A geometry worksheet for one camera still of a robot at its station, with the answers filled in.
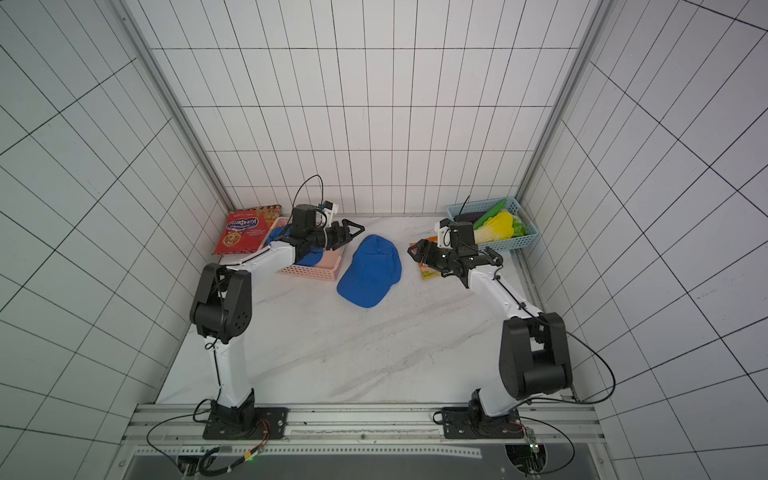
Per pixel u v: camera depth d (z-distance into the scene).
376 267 0.98
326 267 0.95
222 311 0.53
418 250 0.79
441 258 0.76
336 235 0.85
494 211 1.14
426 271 1.01
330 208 0.90
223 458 0.68
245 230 1.10
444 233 0.81
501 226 1.04
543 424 0.64
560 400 0.45
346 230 0.85
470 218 1.13
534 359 0.44
